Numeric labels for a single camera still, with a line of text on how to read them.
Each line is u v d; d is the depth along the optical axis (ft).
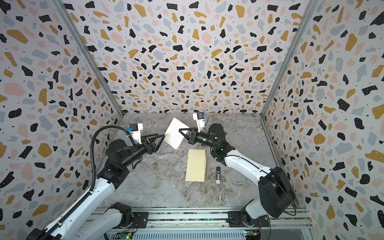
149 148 2.05
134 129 2.03
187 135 2.34
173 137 2.34
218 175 2.87
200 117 2.18
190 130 2.25
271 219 2.51
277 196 1.40
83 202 1.48
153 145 2.07
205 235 2.56
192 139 2.13
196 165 3.11
